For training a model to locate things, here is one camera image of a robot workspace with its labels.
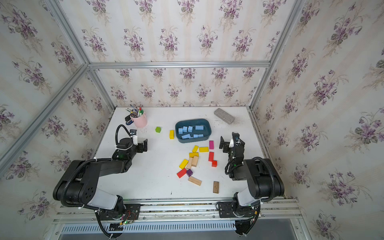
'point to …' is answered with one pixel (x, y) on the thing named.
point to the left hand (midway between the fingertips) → (139, 139)
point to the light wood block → (194, 181)
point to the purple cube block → (189, 172)
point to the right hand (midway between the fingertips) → (233, 137)
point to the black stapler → (128, 120)
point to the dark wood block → (216, 187)
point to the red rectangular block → (182, 173)
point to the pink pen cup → (140, 122)
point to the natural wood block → (192, 161)
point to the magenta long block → (211, 144)
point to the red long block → (211, 157)
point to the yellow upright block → (171, 134)
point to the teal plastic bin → (193, 122)
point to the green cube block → (158, 129)
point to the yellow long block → (183, 164)
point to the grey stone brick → (223, 116)
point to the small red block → (214, 163)
